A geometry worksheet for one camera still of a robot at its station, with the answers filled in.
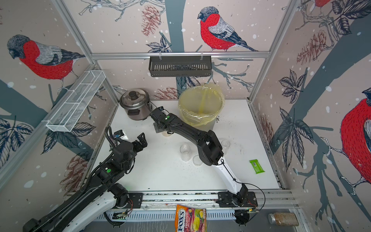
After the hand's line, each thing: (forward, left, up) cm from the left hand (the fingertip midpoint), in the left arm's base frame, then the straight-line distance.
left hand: (140, 134), depth 77 cm
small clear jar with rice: (-4, -25, -9) cm, 27 cm away
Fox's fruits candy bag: (-37, -28, -16) cm, 49 cm away
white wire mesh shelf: (+3, +36, +11) cm, 37 cm away
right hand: (+14, -11, -10) cm, 20 cm away
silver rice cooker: (+25, +9, -2) cm, 26 cm away
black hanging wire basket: (+54, -20, +7) cm, 58 cm away
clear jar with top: (+11, -10, -19) cm, 24 cm away
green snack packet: (-11, -67, -18) cm, 71 cm away
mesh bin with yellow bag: (+28, -34, -10) cm, 46 cm away
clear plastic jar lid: (-7, -32, -20) cm, 39 cm away
